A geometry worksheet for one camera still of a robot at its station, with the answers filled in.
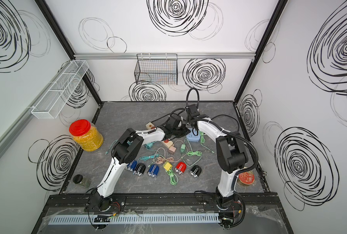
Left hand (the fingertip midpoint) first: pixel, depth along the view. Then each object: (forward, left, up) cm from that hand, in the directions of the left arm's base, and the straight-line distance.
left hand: (192, 131), depth 98 cm
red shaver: (-25, +8, -1) cm, 26 cm away
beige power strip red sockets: (-8, +16, -1) cm, 19 cm away
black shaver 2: (-26, -1, -1) cm, 26 cm away
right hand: (+3, 0, +6) cm, 7 cm away
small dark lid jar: (-34, +58, +1) cm, 67 cm away
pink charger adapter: (-13, +13, -2) cm, 19 cm away
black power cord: (+2, +7, +20) cm, 21 cm away
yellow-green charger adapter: (-24, +15, -1) cm, 28 cm away
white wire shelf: (-4, +75, +29) cm, 80 cm away
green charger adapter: (-12, +6, -1) cm, 14 cm away
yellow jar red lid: (-11, +63, +10) cm, 64 cm away
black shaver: (-26, +31, -2) cm, 40 cm away
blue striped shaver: (-27, +23, -1) cm, 35 cm away
